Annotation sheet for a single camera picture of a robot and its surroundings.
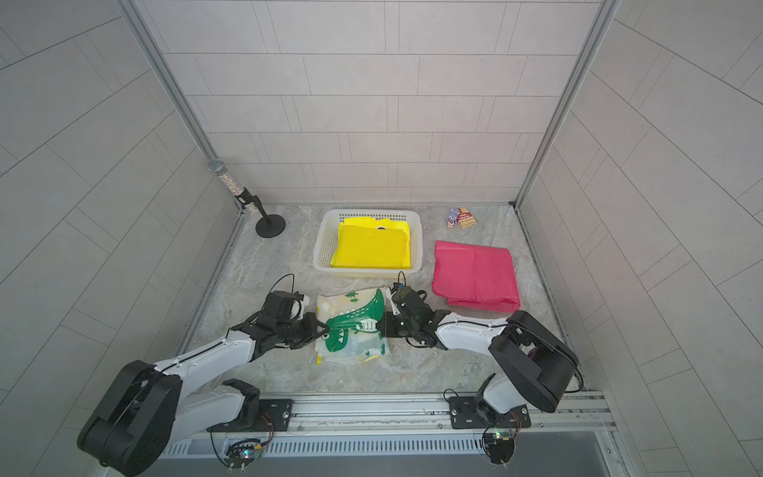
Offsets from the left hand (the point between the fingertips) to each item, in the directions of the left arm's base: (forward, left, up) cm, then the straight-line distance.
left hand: (333, 327), depth 85 cm
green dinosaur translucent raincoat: (+1, -5, +3) cm, 6 cm away
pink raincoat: (+14, -43, +5) cm, 46 cm away
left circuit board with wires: (-29, +16, +1) cm, 33 cm away
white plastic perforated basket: (+31, +5, +5) cm, 32 cm away
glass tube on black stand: (+38, +29, +1) cm, 47 cm away
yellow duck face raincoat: (+35, -8, +4) cm, 36 cm away
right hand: (-1, -13, +1) cm, 13 cm away
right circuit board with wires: (-28, -42, 0) cm, 51 cm away
